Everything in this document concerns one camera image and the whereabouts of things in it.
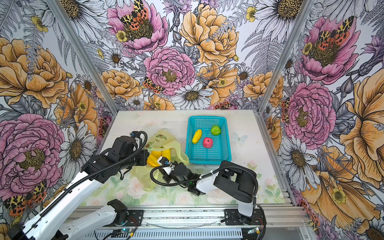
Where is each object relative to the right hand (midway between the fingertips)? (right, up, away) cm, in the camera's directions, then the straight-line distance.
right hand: (160, 168), depth 81 cm
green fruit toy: (+32, +19, +21) cm, 43 cm away
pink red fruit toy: (+27, +12, +15) cm, 33 cm away
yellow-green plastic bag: (0, +15, +2) cm, 15 cm away
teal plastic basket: (+35, +6, +18) cm, 40 cm away
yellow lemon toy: (+1, +6, +11) cm, 12 cm away
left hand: (-4, +6, -8) cm, 11 cm away
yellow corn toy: (+20, +15, +21) cm, 32 cm away
